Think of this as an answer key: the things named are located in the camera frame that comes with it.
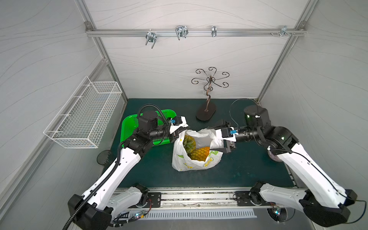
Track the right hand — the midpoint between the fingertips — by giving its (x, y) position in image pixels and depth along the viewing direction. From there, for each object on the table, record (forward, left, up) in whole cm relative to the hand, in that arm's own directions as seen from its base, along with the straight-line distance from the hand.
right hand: (209, 134), depth 58 cm
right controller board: (-21, -38, -38) cm, 58 cm away
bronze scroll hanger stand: (+42, -5, -34) cm, 55 cm away
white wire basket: (+8, +61, -4) cm, 61 cm away
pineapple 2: (+3, +2, -28) cm, 28 cm away
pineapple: (+3, +8, -15) cm, 18 cm away
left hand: (+6, +9, -3) cm, 11 cm away
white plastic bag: (-3, +12, -22) cm, 25 cm away
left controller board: (-26, +33, -34) cm, 54 cm away
